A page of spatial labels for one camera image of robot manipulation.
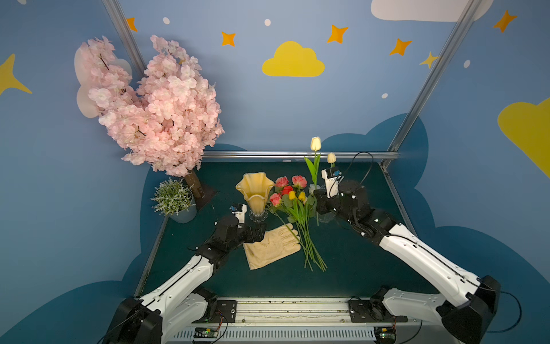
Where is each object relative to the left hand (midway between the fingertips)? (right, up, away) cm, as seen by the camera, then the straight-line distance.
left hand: (258, 222), depth 83 cm
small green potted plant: (-35, +9, +3) cm, 36 cm away
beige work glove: (+7, -11, +7) cm, 15 cm away
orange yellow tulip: (+14, +10, +18) cm, 25 cm away
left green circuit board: (-17, -36, -12) cm, 41 cm away
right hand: (+22, +13, -8) cm, 27 cm away
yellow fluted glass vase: (-2, +14, +7) cm, 15 cm away
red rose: (+12, +12, +20) cm, 27 cm away
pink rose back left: (+10, +16, +24) cm, 31 cm away
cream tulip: (+30, +25, +3) cm, 39 cm away
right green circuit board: (+45, -37, -10) cm, 60 cm away
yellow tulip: (+19, +9, +18) cm, 28 cm away
